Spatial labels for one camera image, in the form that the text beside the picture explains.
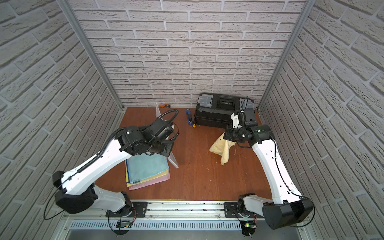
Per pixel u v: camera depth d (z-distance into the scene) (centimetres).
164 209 76
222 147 76
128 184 81
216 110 95
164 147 57
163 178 84
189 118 107
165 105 125
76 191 39
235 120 66
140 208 74
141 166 90
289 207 37
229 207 74
